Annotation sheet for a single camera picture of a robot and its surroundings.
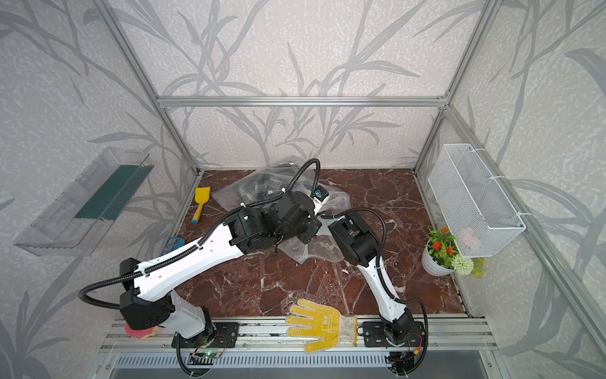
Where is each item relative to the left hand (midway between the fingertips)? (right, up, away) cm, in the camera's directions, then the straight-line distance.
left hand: (318, 220), depth 68 cm
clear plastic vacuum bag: (-24, +11, +40) cm, 48 cm away
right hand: (-18, +2, +34) cm, 39 cm away
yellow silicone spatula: (-55, +6, +41) cm, 69 cm away
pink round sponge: (-55, -35, +4) cm, 66 cm away
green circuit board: (-33, -41, +3) cm, 53 cm away
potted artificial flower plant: (+40, -13, +8) cm, 43 cm away
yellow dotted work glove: (+3, -35, +8) cm, 36 cm away
